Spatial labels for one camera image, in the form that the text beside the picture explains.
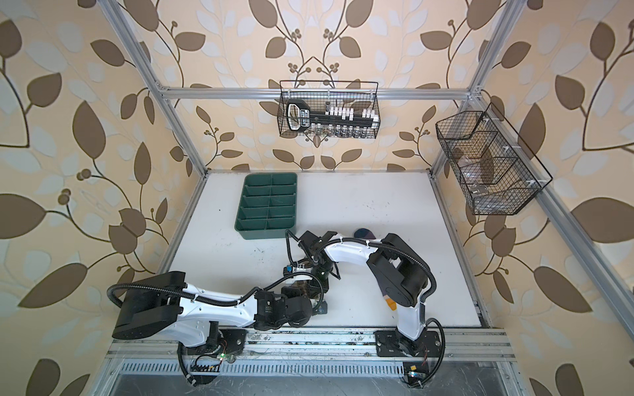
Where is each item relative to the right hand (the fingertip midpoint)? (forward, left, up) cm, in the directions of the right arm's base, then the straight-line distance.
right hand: (312, 293), depth 84 cm
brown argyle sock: (+1, +2, +2) cm, 2 cm away
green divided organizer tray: (+33, +18, +7) cm, 38 cm away
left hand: (-1, +2, +2) cm, 3 cm away
